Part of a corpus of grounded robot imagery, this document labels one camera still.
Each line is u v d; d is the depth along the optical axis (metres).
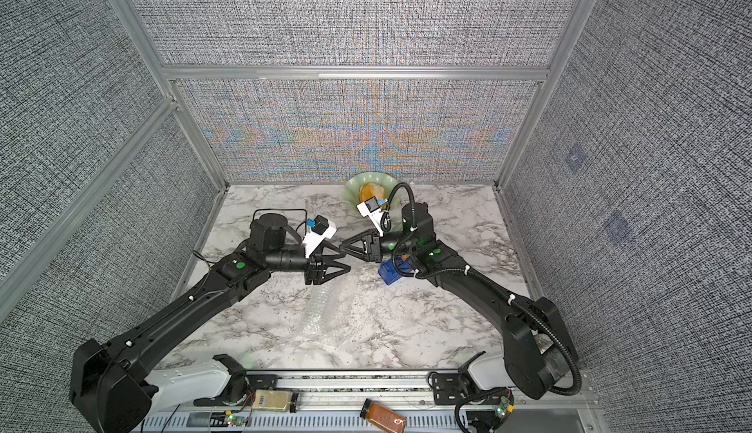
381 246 0.64
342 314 0.86
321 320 0.80
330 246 0.69
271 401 0.69
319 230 0.61
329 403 0.73
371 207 0.66
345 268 0.66
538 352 0.42
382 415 0.66
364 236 0.66
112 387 0.37
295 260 0.62
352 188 1.13
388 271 0.88
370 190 1.06
